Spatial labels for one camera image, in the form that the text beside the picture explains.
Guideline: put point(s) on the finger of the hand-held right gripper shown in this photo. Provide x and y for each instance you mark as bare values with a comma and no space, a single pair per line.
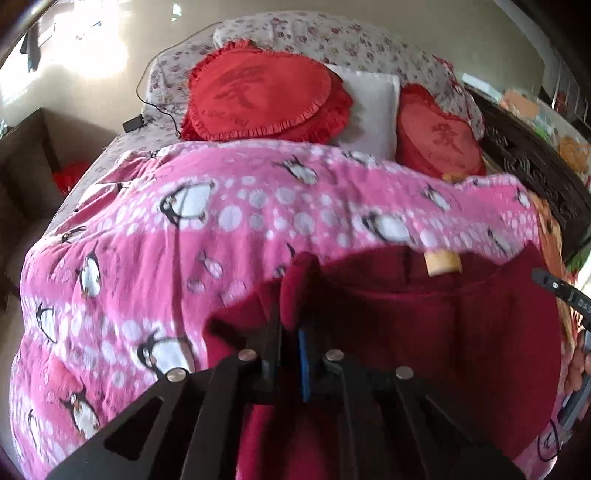
551,281
577,387

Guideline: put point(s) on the dark wooden desk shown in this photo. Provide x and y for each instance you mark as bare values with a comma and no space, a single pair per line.
27,161

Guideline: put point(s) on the small red heart cushion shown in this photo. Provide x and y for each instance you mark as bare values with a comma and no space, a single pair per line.
438,134

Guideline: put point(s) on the red patterned cloth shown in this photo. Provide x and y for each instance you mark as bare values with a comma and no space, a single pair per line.
447,71

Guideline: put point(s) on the dark hanging cloth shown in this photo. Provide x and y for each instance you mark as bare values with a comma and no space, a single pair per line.
31,48

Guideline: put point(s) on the dark red sweater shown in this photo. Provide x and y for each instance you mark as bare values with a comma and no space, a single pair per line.
461,323

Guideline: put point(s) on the carved dark wooden headboard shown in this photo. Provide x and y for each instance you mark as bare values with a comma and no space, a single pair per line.
531,157

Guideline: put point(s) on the orange cartoon print cloth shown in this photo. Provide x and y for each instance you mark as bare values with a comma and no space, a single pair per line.
547,226

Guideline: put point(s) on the pink penguin print blanket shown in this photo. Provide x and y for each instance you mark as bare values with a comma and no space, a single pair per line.
138,230

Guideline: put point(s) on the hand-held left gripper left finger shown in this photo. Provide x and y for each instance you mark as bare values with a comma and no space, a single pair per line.
270,350

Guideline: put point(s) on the orange plastic bag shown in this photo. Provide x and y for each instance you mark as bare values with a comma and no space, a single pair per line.
575,152

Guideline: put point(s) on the black charger adapter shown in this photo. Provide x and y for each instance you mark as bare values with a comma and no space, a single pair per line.
133,124

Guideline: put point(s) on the white pillow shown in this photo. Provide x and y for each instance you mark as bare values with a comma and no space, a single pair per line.
369,110

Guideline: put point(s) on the floral bed sheet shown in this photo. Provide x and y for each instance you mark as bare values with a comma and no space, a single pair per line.
166,83

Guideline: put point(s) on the red bundle on floor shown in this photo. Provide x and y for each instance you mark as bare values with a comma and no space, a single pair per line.
71,177

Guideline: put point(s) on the pile of colourful packets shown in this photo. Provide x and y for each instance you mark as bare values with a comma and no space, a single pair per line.
524,104

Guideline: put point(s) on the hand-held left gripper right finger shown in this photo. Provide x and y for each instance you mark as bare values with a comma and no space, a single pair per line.
304,364

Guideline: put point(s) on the large red ruffled heart cushion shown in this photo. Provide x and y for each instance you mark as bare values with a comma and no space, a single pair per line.
258,97

